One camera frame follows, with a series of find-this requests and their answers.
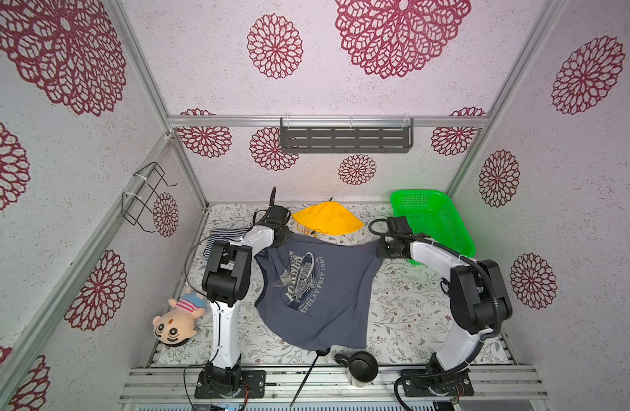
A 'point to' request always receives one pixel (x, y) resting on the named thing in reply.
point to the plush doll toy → (176, 325)
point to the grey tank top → (319, 291)
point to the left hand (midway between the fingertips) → (281, 241)
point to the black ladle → (319, 353)
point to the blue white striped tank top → (224, 235)
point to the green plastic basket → (429, 211)
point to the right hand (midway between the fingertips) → (383, 245)
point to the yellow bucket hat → (328, 218)
